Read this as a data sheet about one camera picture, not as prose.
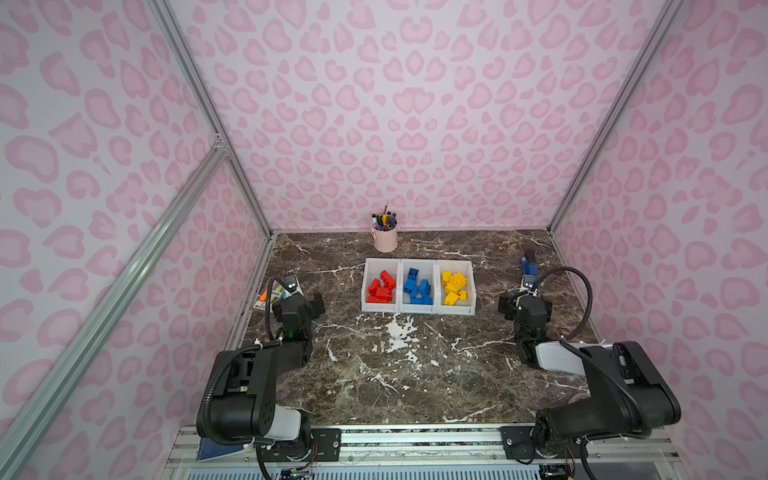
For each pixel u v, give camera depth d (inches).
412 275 39.8
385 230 42.0
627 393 16.5
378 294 37.8
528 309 27.6
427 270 40.6
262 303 38.5
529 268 40.9
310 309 28.9
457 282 38.7
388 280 38.5
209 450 28.3
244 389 17.5
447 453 28.4
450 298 38.5
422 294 38.7
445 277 39.8
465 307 37.6
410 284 39.5
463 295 39.4
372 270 41.1
